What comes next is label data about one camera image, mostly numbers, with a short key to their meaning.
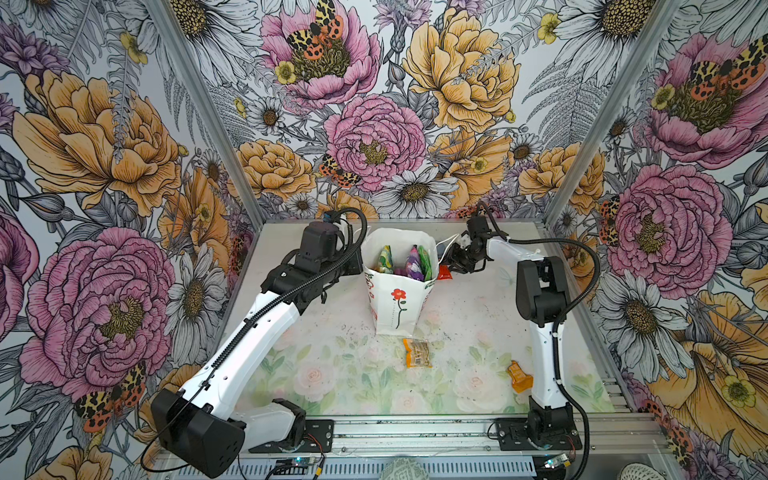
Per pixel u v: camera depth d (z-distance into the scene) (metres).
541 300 0.62
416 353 0.85
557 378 0.64
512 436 0.73
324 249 0.57
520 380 0.83
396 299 0.79
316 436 0.73
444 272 1.05
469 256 0.94
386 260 0.89
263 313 0.46
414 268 0.81
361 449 0.73
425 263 0.84
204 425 0.37
